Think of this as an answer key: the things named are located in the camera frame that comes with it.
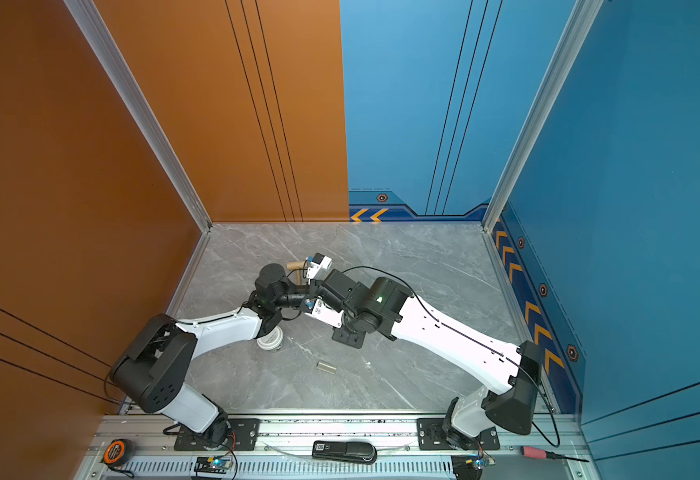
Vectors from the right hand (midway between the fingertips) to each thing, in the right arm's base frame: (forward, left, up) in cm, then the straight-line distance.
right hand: (342, 323), depth 70 cm
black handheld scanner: (-24, -2, -15) cm, 28 cm away
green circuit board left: (-25, +31, -22) cm, 46 cm away
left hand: (+6, -2, +2) cm, 6 cm away
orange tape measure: (-24, +52, -17) cm, 60 cm away
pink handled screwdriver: (-23, -45, -20) cm, 54 cm away
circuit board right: (-26, -30, -22) cm, 45 cm away
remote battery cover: (-3, +6, -21) cm, 22 cm away
